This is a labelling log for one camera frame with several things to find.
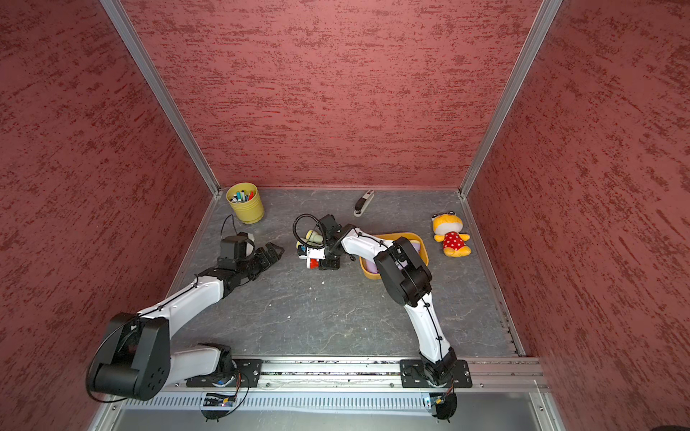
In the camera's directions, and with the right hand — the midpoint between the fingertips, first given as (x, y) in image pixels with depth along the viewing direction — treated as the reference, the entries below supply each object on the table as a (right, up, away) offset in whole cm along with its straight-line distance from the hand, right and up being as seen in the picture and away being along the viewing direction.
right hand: (325, 262), depth 98 cm
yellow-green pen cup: (-33, +24, +8) cm, 41 cm away
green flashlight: (-4, +9, 0) cm, 10 cm away
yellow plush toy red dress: (+47, +13, +3) cm, 49 cm away
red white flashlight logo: (-3, 0, -4) cm, 5 cm away
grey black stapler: (+14, +23, +13) cm, 30 cm away
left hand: (-16, +2, -8) cm, 18 cm away
